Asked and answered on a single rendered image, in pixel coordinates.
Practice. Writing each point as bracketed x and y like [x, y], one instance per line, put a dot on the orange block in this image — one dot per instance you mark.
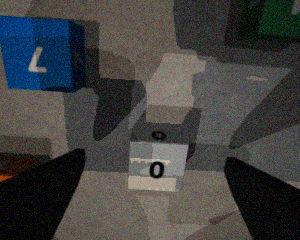
[11, 166]

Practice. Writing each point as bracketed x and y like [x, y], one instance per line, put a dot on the green block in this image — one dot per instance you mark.
[271, 20]

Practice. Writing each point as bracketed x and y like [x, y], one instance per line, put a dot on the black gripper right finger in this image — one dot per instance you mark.
[269, 206]

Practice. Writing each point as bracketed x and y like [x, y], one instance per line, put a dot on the blue block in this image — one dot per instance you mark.
[43, 54]

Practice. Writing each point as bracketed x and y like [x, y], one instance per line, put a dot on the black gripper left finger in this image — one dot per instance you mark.
[33, 203]

